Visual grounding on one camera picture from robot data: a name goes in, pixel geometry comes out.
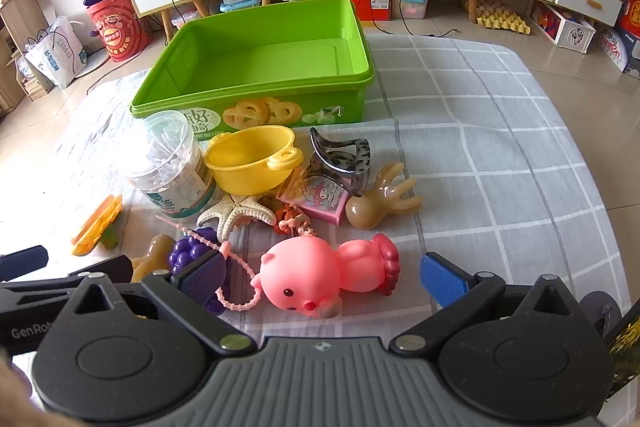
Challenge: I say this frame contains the clear cotton swab jar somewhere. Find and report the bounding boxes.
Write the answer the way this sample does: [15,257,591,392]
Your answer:
[122,111,219,221]

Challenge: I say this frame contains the small pink printed box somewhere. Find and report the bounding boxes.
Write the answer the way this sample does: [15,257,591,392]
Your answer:
[276,167,351,226]

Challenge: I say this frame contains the red snack box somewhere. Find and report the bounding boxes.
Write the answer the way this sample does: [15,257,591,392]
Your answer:
[617,0,640,38]

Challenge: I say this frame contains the tan rubber octopus toy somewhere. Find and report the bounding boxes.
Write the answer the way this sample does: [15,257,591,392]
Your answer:
[345,163,424,231]
[130,234,177,284]

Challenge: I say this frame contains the red cardboard box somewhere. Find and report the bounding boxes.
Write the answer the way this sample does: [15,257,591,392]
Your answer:
[331,0,392,24]

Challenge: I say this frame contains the grey checked blanket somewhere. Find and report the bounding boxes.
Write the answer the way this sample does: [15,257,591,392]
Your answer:
[47,32,627,358]

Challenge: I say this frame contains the pink rubber pig toy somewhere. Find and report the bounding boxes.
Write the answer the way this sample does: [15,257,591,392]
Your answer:
[250,234,401,319]

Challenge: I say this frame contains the white starfish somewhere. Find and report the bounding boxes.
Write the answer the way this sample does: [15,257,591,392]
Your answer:
[196,193,277,242]

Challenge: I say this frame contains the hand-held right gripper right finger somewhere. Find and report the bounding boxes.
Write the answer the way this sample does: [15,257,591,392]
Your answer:
[390,252,584,355]

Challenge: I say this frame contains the small orange figurine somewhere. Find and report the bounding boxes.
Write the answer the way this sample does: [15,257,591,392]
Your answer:
[274,203,317,238]

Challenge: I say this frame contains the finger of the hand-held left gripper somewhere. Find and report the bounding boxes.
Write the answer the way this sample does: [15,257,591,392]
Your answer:
[67,255,132,281]
[0,246,49,282]

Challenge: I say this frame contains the white shopping bag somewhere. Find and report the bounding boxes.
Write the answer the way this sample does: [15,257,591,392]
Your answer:
[25,16,89,90]

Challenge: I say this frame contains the wooden side shelf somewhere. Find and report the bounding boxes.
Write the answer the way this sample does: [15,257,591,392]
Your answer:
[0,0,57,108]

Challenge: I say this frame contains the yellow egg cartons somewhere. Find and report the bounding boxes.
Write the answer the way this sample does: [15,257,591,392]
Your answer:
[472,0,531,33]

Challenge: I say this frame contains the dark printed board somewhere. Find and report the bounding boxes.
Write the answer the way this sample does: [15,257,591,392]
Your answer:
[604,311,640,400]

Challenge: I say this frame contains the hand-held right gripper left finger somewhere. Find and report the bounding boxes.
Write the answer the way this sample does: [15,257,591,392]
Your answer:
[64,252,257,356]

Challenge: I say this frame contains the orange toy hot dog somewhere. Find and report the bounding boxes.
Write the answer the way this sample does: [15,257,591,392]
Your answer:
[70,194,124,257]

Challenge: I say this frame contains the white crate with toys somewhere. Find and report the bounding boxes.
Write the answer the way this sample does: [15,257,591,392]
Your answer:
[530,2,599,54]

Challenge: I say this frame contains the purple toy grapes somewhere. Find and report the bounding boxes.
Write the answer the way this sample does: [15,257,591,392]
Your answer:
[167,227,232,314]

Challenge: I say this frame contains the grey round object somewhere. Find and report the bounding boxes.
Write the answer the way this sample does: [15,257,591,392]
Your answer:
[581,291,624,329]

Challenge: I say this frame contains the red bag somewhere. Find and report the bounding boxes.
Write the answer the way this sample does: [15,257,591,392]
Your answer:
[86,0,151,63]

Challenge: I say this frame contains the clear storage box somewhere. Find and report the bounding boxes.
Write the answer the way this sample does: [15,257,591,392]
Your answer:
[220,0,262,14]
[390,0,434,20]
[171,4,201,30]

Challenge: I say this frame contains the yellow toy pot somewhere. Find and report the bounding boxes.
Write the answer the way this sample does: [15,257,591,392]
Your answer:
[204,125,305,197]

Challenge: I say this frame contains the blue and white box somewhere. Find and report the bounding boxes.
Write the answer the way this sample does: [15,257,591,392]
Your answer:
[595,27,640,76]

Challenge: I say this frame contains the green plastic box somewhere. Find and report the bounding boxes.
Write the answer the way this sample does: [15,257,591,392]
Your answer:
[130,0,377,142]

